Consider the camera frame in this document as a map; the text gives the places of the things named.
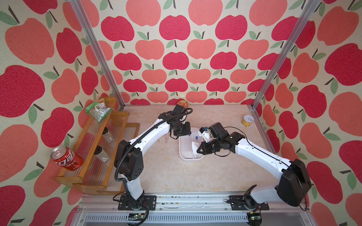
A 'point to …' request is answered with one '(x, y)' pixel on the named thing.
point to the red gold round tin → (183, 103)
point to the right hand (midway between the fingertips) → (198, 153)
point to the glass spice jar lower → (101, 154)
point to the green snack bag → (98, 111)
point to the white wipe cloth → (195, 146)
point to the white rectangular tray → (188, 145)
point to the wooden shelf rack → (97, 143)
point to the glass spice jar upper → (107, 136)
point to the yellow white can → (247, 120)
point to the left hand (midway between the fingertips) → (192, 135)
